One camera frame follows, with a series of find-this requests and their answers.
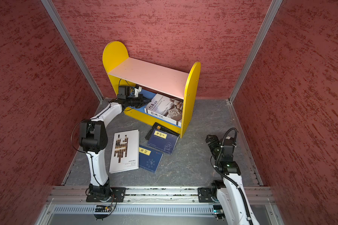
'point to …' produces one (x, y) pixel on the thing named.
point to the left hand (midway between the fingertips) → (152, 102)
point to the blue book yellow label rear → (163, 141)
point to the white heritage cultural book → (168, 108)
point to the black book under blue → (157, 125)
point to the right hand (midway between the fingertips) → (206, 142)
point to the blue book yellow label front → (149, 159)
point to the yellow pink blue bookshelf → (151, 91)
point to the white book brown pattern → (125, 151)
